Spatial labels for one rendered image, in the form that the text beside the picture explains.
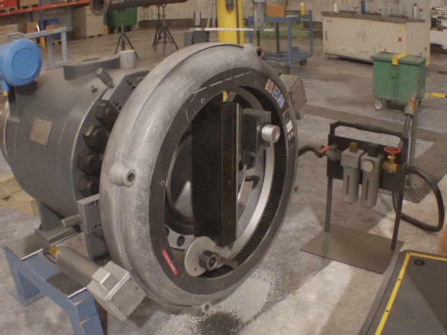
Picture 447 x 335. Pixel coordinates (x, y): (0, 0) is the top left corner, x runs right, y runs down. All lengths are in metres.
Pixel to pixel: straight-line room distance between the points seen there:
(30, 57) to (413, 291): 1.44
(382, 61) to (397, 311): 3.44
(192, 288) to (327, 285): 0.77
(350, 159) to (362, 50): 5.70
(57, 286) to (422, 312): 1.13
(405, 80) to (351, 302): 2.97
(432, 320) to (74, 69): 1.34
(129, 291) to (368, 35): 6.68
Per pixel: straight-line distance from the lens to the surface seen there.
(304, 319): 1.69
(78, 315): 1.48
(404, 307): 1.27
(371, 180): 1.92
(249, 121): 1.17
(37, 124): 1.53
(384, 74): 4.46
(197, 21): 1.26
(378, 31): 7.30
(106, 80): 1.06
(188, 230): 1.35
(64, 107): 1.44
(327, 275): 1.93
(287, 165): 1.47
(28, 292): 1.94
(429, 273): 1.43
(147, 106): 1.03
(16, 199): 2.75
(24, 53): 1.59
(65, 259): 1.27
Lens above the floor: 1.10
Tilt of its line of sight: 20 degrees down
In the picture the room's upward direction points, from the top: 2 degrees counter-clockwise
